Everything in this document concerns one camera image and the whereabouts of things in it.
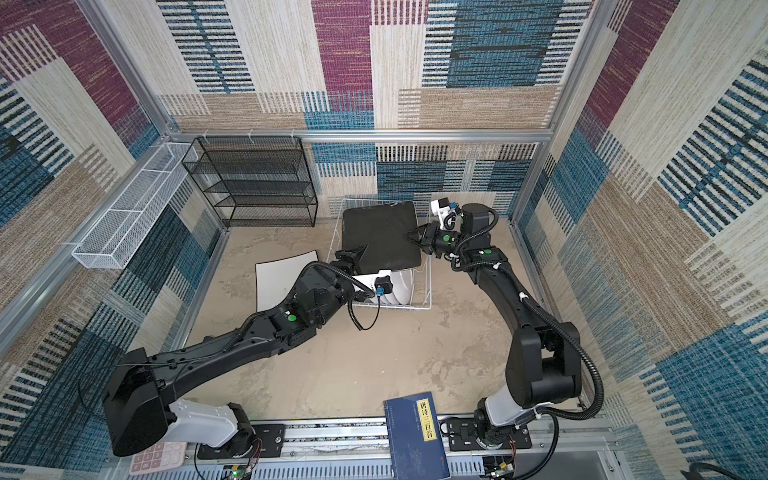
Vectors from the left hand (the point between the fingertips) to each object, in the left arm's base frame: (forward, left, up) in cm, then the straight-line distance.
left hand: (365, 248), depth 72 cm
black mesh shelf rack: (+43, +41, -13) cm, 61 cm away
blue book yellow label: (-36, -11, -29) cm, 48 cm away
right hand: (+5, -10, -2) cm, 11 cm away
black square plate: (+9, -5, -2) cm, 10 cm away
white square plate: (+10, +31, -27) cm, 43 cm away
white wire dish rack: (+7, -17, -32) cm, 37 cm away
